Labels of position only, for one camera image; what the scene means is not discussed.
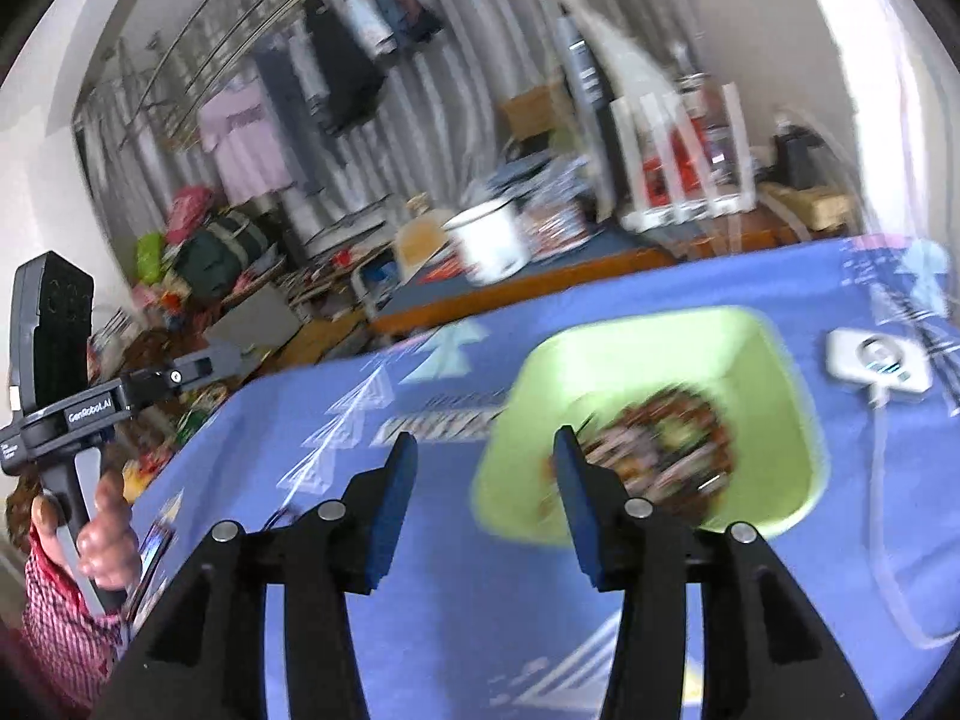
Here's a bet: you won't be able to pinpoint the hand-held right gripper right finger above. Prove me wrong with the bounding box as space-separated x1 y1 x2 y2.
551 426 878 720

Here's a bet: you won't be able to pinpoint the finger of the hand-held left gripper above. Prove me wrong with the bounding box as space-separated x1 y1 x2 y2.
122 345 245 412

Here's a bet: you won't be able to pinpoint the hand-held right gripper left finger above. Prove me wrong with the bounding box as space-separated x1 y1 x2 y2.
112 431 421 720

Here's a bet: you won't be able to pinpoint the brown wooden bead bracelet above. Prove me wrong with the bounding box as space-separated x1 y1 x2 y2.
551 384 734 533

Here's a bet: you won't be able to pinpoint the light green plastic tray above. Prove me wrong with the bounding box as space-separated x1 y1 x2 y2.
471 306 830 547

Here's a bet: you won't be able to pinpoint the person's left forearm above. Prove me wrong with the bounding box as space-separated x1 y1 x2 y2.
21 532 132 698

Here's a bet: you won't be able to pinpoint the person's left hand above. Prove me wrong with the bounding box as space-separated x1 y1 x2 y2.
75 474 141 593

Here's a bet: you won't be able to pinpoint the grey box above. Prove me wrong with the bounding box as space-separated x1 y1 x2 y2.
206 289 301 361

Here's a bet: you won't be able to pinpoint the green plastic bag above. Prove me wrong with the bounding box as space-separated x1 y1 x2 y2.
135 231 170 282

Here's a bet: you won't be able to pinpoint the dark green duffel bag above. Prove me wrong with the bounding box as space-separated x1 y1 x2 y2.
172 210 271 301

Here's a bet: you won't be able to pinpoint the blue printed bed sheet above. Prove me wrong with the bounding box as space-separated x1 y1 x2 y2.
112 236 960 720

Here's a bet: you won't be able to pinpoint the red plastic bag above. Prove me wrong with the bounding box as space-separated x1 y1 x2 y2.
165 186 218 241

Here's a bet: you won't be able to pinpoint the smartphone with lit screen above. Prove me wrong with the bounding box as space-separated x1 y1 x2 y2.
127 517 177 616

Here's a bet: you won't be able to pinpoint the wooden desk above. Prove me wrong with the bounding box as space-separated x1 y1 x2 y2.
371 225 818 335

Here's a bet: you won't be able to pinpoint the pink t-shirt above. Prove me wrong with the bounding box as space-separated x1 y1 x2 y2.
196 79 301 205

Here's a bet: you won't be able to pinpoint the yellow sack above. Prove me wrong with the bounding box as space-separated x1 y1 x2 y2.
394 195 451 278

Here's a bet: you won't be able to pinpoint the white enamel mug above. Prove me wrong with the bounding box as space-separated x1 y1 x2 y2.
442 195 533 286

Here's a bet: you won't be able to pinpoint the white router with antennas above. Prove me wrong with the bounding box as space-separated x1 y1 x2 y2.
611 79 758 233

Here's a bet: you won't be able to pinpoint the white power bank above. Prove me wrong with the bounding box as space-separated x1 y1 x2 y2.
825 326 935 395

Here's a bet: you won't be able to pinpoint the dark hanging jacket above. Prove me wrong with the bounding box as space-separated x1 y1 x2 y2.
304 0 387 137

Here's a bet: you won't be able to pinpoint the grey curtain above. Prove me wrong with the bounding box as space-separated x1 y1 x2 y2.
75 0 676 241

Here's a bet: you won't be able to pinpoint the cardboard box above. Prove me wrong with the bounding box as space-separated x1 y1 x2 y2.
499 86 575 140

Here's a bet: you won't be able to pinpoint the hanging blue shirts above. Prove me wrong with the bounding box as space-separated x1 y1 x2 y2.
341 0 443 57

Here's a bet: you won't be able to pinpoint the black charger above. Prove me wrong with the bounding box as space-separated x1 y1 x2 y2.
776 124 833 188

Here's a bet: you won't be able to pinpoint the white cable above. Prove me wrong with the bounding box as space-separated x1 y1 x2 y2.
862 382 960 650

